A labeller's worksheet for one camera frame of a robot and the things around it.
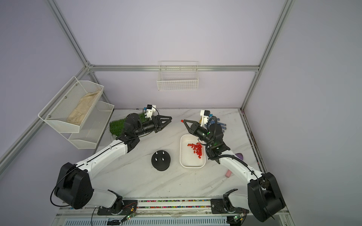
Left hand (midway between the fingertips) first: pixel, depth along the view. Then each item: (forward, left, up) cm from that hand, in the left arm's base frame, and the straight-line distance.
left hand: (171, 120), depth 72 cm
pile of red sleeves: (0, -15, -30) cm, 34 cm away
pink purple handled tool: (-16, -34, -29) cm, 48 cm away
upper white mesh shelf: (+8, +60, -1) cm, 60 cm away
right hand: (0, -6, -3) cm, 7 cm away
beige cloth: (+6, +52, -1) cm, 52 cm away
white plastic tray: (-3, -12, -31) cm, 33 cm away
